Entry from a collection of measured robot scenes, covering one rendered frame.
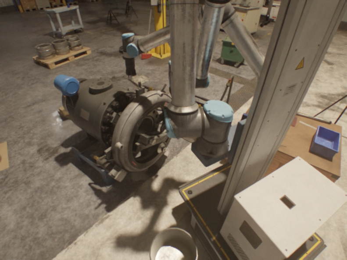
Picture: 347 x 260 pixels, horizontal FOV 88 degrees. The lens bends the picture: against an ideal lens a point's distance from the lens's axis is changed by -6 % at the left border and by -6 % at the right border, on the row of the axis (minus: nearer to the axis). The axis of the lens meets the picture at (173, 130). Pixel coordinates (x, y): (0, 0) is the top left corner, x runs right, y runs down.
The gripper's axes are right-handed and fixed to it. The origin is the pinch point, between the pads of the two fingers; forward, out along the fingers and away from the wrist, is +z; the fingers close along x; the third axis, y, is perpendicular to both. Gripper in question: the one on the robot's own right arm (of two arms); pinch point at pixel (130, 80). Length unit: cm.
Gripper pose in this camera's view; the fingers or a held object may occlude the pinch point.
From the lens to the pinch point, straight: 167.9
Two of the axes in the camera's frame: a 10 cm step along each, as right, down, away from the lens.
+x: 8.0, -3.3, 5.0
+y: 6.0, 5.1, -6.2
